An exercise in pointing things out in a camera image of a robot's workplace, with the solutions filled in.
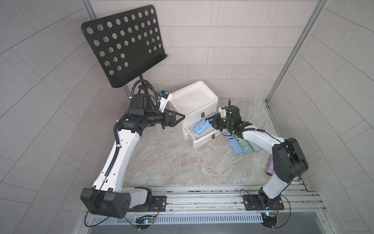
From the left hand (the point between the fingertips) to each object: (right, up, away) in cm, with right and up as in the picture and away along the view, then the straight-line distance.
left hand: (181, 114), depth 67 cm
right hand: (+13, -4, +18) cm, 23 cm away
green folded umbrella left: (+38, -20, +19) cm, 47 cm away
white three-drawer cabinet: (+7, +7, +19) cm, 21 cm away
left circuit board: (-17, -50, -1) cm, 53 cm away
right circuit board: (+42, -49, +1) cm, 65 cm away
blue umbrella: (+11, -6, +15) cm, 20 cm away
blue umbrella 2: (+31, -19, +22) cm, 42 cm away
